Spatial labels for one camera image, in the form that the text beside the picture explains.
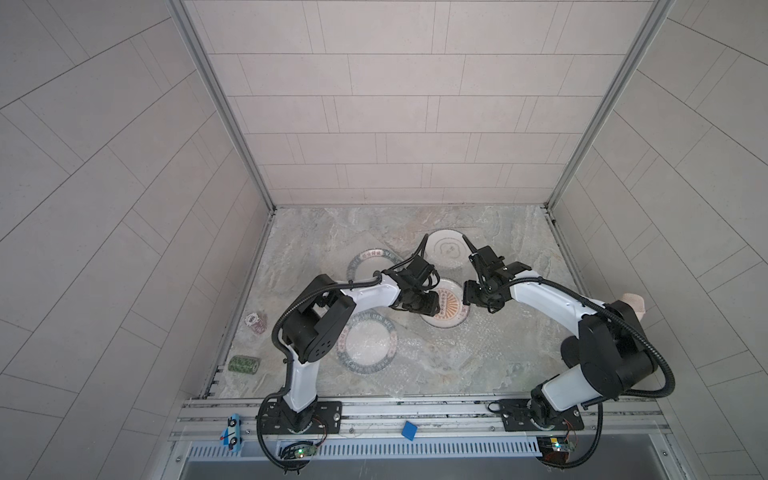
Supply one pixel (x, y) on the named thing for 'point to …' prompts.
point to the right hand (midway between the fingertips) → (468, 299)
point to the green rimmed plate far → (367, 262)
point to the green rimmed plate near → (368, 342)
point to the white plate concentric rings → (448, 251)
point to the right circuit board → (555, 449)
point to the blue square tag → (409, 430)
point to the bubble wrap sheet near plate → (419, 363)
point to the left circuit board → (305, 450)
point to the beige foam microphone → (635, 301)
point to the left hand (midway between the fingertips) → (440, 309)
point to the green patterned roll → (244, 364)
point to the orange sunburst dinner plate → (453, 311)
